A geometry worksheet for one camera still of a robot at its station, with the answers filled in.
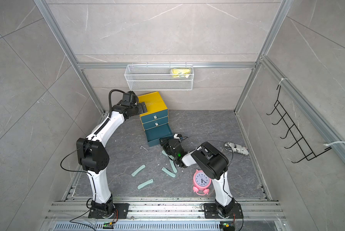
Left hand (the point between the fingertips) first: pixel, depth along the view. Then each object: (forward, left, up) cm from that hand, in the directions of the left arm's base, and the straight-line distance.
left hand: (141, 106), depth 92 cm
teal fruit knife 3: (-33, -20, -22) cm, 44 cm away
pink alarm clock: (-44, -36, -20) cm, 60 cm away
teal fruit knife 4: (-23, -14, -21) cm, 34 cm away
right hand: (-17, -11, -16) cm, 26 cm away
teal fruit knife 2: (-37, -17, -22) cm, 46 cm away
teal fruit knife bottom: (-43, -2, -22) cm, 48 cm away
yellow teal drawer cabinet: (-6, -9, -8) cm, 13 cm away
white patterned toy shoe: (-23, -62, -19) cm, 69 cm away
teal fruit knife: (-34, +2, -22) cm, 41 cm away
